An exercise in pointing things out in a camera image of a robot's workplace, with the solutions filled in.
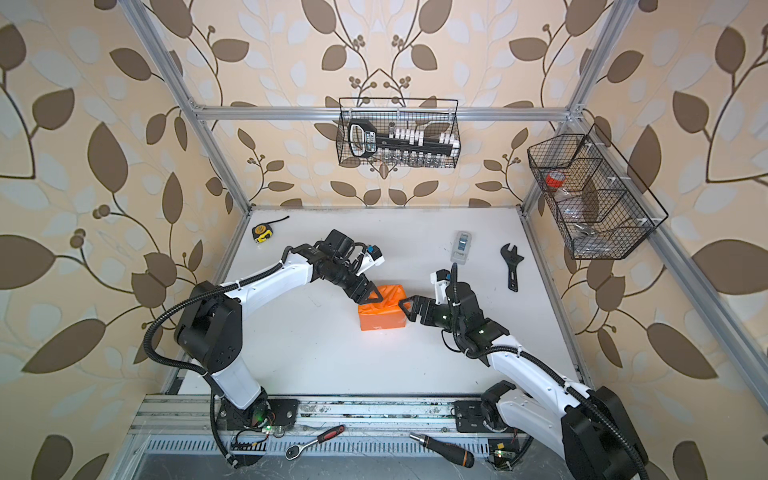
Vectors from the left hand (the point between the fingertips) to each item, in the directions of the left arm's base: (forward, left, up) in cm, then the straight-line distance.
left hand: (371, 288), depth 84 cm
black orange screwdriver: (-37, -19, -10) cm, 43 cm away
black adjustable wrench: (+19, -49, -11) cm, 53 cm away
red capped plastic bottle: (+27, -55, +18) cm, 63 cm away
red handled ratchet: (-37, +17, -11) cm, 43 cm away
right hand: (-5, -11, -1) cm, 12 cm away
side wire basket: (+10, -58, +23) cm, 63 cm away
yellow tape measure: (+29, +44, -10) cm, 54 cm away
